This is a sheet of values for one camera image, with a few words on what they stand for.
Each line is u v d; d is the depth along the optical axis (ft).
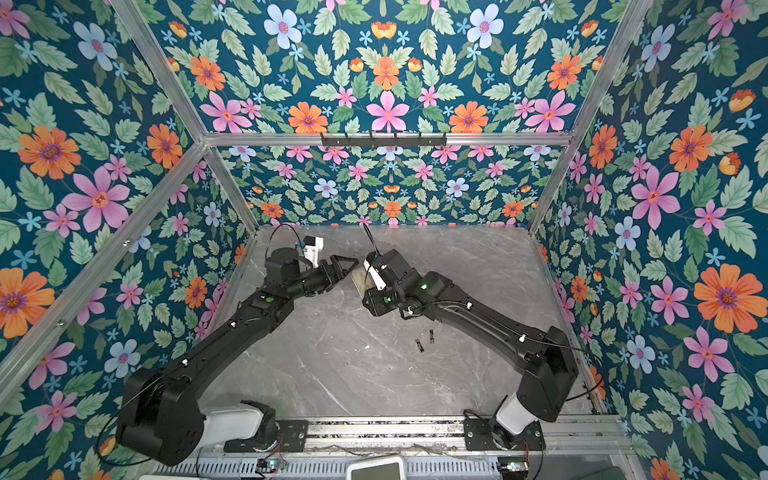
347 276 2.35
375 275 1.98
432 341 2.92
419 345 2.90
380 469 2.17
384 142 3.07
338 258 2.35
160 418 1.32
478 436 2.41
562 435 2.46
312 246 2.44
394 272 1.86
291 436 2.42
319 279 2.32
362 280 2.50
